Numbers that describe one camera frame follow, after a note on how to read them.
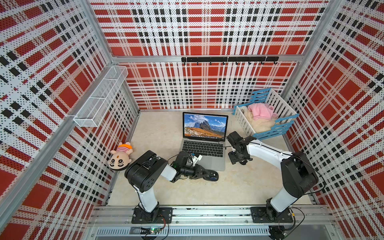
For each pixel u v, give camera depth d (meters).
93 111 0.70
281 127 1.01
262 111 1.01
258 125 1.01
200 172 0.81
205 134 1.00
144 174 0.48
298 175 0.46
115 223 0.71
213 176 0.84
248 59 0.88
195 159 0.86
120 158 0.86
